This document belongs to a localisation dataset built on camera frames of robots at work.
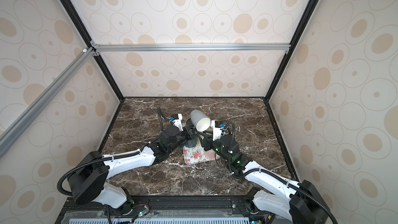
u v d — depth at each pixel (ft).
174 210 2.40
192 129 2.40
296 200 1.33
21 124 1.78
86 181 1.40
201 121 2.30
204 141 2.23
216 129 2.19
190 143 2.95
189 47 2.94
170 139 2.01
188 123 2.51
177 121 2.40
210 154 2.86
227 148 1.86
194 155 2.96
